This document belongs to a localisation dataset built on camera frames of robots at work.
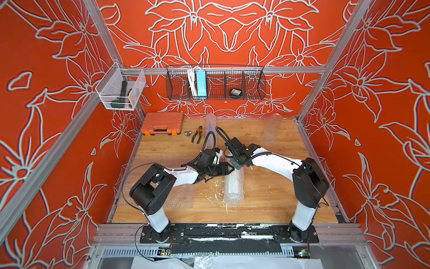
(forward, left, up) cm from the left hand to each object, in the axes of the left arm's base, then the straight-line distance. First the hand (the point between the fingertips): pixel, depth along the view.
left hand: (231, 169), depth 88 cm
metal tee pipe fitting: (+27, +28, -4) cm, 40 cm away
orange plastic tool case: (+32, +46, 0) cm, 56 cm away
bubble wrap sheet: (-15, +24, -5) cm, 29 cm away
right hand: (+6, -3, +1) cm, 7 cm away
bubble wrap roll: (-11, -1, +2) cm, 11 cm away
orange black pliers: (+31, +21, -5) cm, 38 cm away
